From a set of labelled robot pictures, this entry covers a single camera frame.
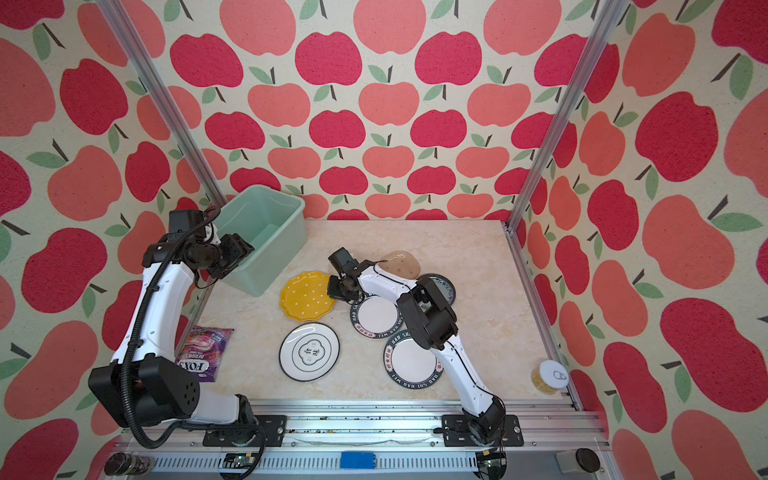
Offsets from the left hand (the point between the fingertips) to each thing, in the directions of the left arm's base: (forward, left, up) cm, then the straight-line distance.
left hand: (252, 253), depth 80 cm
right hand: (+2, -20, -23) cm, 31 cm away
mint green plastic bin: (+36, +9, -23) cm, 44 cm away
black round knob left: (-45, +20, -16) cm, 52 cm away
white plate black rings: (-18, -13, -25) cm, 33 cm away
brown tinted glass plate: (+14, -42, -23) cm, 51 cm away
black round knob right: (-46, -79, -15) cm, 93 cm away
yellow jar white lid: (-28, -79, -19) cm, 86 cm away
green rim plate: (-7, -34, -24) cm, 42 cm away
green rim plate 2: (-21, -43, -25) cm, 55 cm away
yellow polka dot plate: (0, -9, -24) cm, 25 cm away
